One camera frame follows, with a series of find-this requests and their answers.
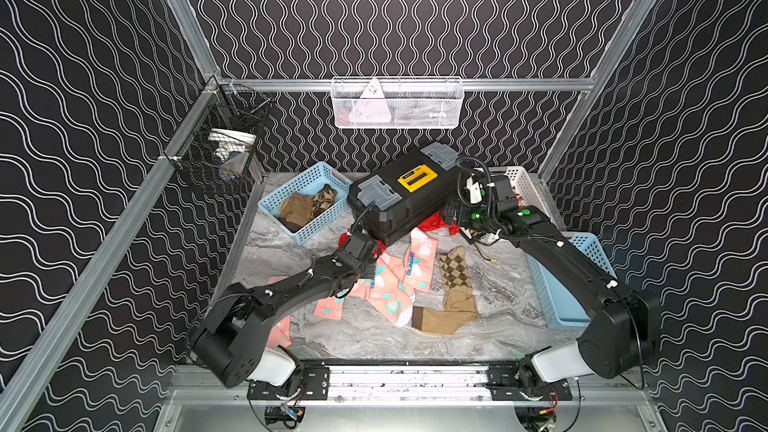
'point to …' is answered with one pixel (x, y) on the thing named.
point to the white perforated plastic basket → (524, 191)
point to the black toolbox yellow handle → (406, 195)
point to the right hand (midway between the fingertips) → (453, 212)
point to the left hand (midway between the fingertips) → (366, 257)
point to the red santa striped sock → (379, 246)
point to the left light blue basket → (309, 183)
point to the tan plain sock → (459, 300)
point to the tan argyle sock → (324, 198)
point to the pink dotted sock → (386, 289)
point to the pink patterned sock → (422, 251)
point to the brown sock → (295, 210)
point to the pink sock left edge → (281, 333)
